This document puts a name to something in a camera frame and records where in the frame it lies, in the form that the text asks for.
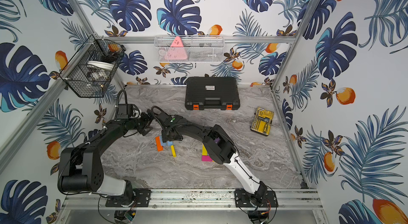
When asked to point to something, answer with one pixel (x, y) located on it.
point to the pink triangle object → (177, 51)
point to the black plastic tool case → (215, 93)
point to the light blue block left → (162, 143)
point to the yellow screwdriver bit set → (261, 121)
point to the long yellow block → (204, 152)
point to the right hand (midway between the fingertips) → (168, 138)
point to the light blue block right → (170, 143)
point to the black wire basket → (89, 72)
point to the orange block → (158, 142)
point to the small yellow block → (173, 153)
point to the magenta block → (206, 158)
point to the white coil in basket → (104, 65)
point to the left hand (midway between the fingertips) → (156, 117)
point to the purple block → (217, 140)
